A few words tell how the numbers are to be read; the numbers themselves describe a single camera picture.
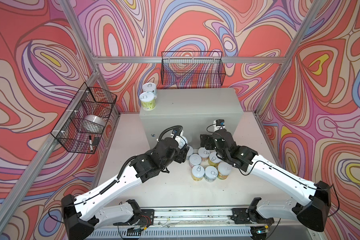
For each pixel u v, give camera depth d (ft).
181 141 1.85
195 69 3.25
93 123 2.31
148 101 2.31
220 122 2.09
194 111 2.40
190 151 3.03
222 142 1.75
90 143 2.37
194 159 2.90
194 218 2.46
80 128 2.34
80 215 1.24
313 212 1.24
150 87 2.52
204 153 2.98
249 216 2.18
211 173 2.70
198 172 2.74
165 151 1.63
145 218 2.37
